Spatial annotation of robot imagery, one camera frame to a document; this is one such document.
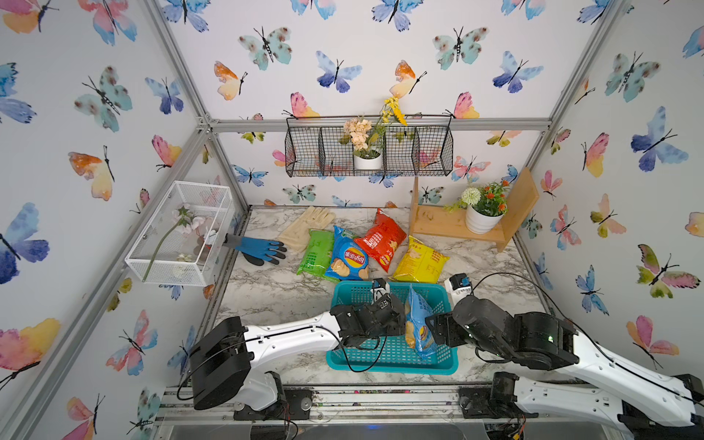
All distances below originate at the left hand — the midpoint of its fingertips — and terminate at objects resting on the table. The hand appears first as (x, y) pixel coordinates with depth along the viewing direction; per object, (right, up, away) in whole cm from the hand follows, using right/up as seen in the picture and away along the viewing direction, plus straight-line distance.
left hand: (405, 321), depth 77 cm
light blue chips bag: (+2, -1, -9) cm, 9 cm away
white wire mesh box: (-59, +22, -5) cm, 63 cm away
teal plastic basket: (-2, -12, +5) cm, 13 cm away
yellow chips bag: (+8, +14, +19) cm, 25 cm away
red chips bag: (-5, +23, +22) cm, 32 cm away
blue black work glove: (-52, +18, +28) cm, 62 cm away
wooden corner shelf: (+16, +29, +30) cm, 45 cm away
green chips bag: (-27, +17, +20) cm, 38 cm away
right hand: (+6, +4, -11) cm, 13 cm away
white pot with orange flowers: (+32, +33, +21) cm, 50 cm away
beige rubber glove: (-38, +25, +35) cm, 57 cm away
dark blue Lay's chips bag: (-16, +16, +18) cm, 28 cm away
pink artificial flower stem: (-59, +28, -3) cm, 66 cm away
